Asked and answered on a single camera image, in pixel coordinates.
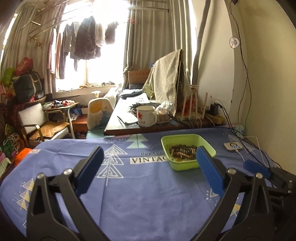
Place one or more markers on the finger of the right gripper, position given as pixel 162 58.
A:
pixel 255 168

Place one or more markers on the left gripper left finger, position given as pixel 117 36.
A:
pixel 44 216

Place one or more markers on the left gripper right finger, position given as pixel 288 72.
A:
pixel 244 209

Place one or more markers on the white charger device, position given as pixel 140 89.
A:
pixel 232 146

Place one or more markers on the black power adapter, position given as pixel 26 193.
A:
pixel 214 109

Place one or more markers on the green plastic basket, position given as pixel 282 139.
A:
pixel 180 150

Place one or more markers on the blue patterned bed sheet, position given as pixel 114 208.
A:
pixel 135 195

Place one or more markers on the white cushioned armchair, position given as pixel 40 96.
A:
pixel 37 128

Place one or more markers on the clear plastic bag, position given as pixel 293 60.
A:
pixel 165 111

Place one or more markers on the small side table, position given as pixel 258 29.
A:
pixel 65 110

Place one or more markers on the white enamel star mug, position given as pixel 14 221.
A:
pixel 146 116

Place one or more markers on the cloth-covered monitor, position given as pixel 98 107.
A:
pixel 167 81

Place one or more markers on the white yellow chair back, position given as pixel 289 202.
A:
pixel 99 113

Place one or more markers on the dark wooden desk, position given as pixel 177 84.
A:
pixel 123 122

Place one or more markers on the dark green duffel bag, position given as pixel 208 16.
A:
pixel 28 86

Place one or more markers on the cardboard box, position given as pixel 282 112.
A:
pixel 138 76

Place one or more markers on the grey curtain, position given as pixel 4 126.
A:
pixel 154 29

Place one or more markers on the hanging dark clothes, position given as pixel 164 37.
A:
pixel 83 41

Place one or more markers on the round white wall hook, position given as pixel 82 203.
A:
pixel 234 42

